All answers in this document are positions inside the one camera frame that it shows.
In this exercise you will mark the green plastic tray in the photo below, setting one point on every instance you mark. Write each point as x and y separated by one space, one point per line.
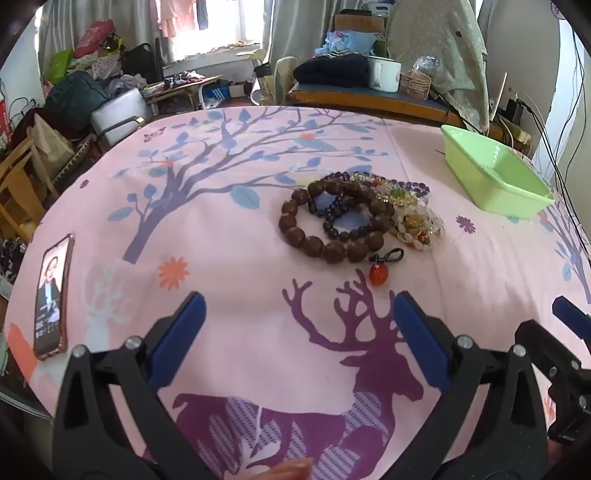
498 184

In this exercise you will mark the woven basket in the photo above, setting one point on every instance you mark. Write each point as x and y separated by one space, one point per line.
414 86

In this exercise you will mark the light blue cloth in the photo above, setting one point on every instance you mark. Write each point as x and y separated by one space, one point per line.
351 41

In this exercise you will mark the wooden desk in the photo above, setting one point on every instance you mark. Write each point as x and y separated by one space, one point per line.
360 97

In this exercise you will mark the white storage box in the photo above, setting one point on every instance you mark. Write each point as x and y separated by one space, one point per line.
117 115

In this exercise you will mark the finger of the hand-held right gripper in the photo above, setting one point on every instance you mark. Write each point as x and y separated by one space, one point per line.
570 316
554 350

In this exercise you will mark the brown paper bag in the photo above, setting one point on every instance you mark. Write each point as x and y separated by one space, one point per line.
51 143

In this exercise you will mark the red apple charm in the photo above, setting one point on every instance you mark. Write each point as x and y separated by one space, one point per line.
378 273

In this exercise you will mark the wooden chair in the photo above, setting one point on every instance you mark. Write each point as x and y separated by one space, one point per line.
18 184

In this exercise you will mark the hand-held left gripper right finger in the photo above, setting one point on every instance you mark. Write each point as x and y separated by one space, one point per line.
420 341

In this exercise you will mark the dark navy clothing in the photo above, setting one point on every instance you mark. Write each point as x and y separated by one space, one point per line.
330 69

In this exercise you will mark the grey curtain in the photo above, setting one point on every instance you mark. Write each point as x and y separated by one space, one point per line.
300 27

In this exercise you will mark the green bag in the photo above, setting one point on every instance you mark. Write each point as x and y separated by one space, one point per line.
59 64

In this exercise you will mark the blue shoe box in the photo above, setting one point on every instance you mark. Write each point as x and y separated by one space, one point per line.
216 93

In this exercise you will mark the white enamel mug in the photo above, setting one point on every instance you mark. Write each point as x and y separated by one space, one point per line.
383 74

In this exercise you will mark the clear plastic bag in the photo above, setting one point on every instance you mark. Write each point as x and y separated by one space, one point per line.
427 65

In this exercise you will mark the cardboard box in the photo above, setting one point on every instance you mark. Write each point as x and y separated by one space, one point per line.
358 23

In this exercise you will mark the pink printed bed sheet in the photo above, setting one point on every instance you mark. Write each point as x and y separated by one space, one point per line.
231 258

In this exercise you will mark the hanging clothes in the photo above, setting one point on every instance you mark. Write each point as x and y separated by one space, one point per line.
178 14

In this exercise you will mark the person's left hand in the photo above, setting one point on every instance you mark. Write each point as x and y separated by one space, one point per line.
291 470

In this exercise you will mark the smartphone in pink case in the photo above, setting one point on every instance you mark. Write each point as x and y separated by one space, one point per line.
51 295

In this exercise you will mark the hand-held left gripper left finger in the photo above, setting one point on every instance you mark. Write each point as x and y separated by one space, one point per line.
180 337

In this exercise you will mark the grey dotted cloth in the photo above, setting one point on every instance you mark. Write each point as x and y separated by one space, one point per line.
438 41

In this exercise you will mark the low wooden table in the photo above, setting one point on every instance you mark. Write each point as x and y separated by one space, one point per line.
180 90

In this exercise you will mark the dark teal bag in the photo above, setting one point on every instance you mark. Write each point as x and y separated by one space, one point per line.
74 99

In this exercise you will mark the black power adapter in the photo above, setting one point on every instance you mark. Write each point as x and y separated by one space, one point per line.
514 110

